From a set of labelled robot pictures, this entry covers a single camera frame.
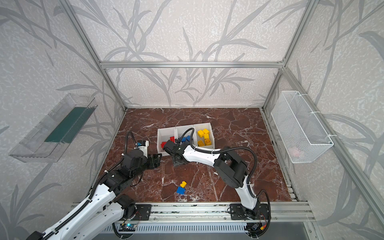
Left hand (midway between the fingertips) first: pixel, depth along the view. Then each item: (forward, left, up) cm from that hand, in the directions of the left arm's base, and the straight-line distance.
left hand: (159, 151), depth 79 cm
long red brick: (+12, +3, -13) cm, 18 cm away
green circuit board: (-33, +13, -16) cm, 39 cm away
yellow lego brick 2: (+18, -26, -13) cm, 34 cm away
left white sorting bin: (+19, +4, -14) cm, 24 cm away
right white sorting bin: (+24, -27, -10) cm, 38 cm away
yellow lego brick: (+22, -25, -12) cm, 36 cm away
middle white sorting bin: (+9, -13, +4) cm, 17 cm away
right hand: (+3, -10, -12) cm, 16 cm away
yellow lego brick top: (+13, -27, -12) cm, 32 cm away
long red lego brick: (+15, -3, -13) cm, 20 cm away
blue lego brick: (+17, -14, -14) cm, 26 cm away
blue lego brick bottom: (-16, -11, -15) cm, 25 cm away
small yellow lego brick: (-13, -13, -14) cm, 23 cm away
